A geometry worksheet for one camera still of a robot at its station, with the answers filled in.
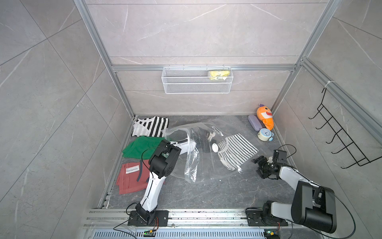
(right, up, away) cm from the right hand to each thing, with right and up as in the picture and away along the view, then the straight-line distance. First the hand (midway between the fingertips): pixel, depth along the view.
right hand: (254, 163), depth 91 cm
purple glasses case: (+10, +26, +21) cm, 35 cm away
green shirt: (-73, +8, +8) cm, 74 cm away
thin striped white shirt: (-11, +6, +7) cm, 14 cm away
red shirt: (-74, -7, -4) cm, 75 cm away
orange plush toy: (+17, +31, +20) cm, 41 cm away
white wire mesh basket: (-36, +55, +10) cm, 66 cm away
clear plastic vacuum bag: (-33, +4, -19) cm, 39 cm away
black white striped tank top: (-71, +22, +21) cm, 77 cm away
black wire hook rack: (+29, +10, -33) cm, 45 cm away
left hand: (-19, +9, +3) cm, 22 cm away
